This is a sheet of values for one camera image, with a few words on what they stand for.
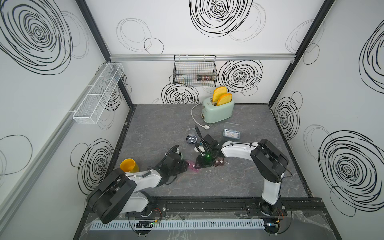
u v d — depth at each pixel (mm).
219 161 889
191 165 868
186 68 962
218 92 991
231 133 1020
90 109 720
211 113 1009
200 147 846
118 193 426
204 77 905
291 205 773
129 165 825
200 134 742
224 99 965
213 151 723
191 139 991
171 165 682
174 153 756
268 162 480
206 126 1049
